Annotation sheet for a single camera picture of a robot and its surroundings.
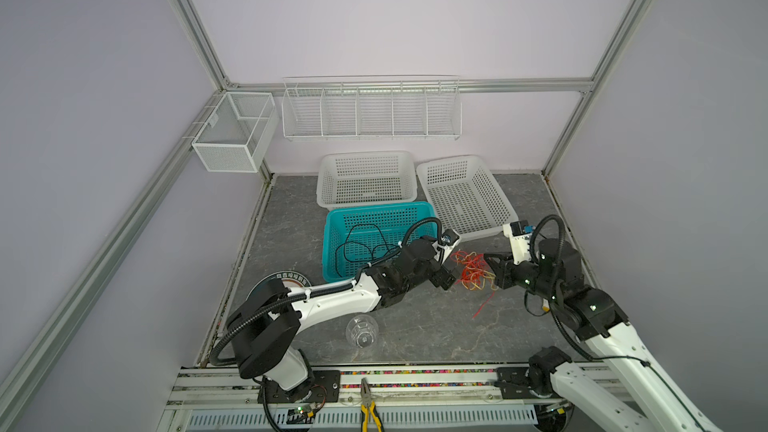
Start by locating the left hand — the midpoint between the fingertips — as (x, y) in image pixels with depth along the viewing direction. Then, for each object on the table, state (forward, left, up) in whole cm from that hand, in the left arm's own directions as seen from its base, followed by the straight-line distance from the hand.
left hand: (452, 256), depth 78 cm
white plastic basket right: (+34, -14, -17) cm, 40 cm away
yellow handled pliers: (-30, +24, -16) cm, 41 cm away
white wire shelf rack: (+50, +20, +13) cm, 55 cm away
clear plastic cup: (-13, +25, -17) cm, 33 cm away
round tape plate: (+4, +47, -16) cm, 50 cm away
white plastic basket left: (+47, +24, -17) cm, 55 cm away
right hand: (-3, -7, +5) cm, 9 cm away
